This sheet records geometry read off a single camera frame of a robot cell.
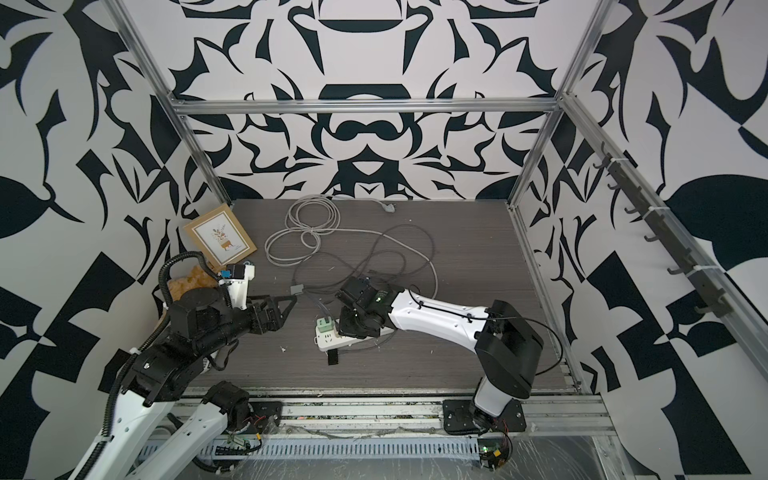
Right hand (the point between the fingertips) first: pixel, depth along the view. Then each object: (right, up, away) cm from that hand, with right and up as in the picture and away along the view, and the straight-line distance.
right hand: (340, 328), depth 80 cm
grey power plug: (+13, +35, +37) cm, 52 cm away
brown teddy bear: (-46, +11, +13) cm, 49 cm away
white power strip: (-3, -5, +5) cm, 7 cm away
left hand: (-12, +11, -11) cm, 20 cm away
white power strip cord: (-16, +31, +36) cm, 50 cm away
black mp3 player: (-2, -9, +4) cm, 10 cm away
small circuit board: (+37, -26, -8) cm, 46 cm away
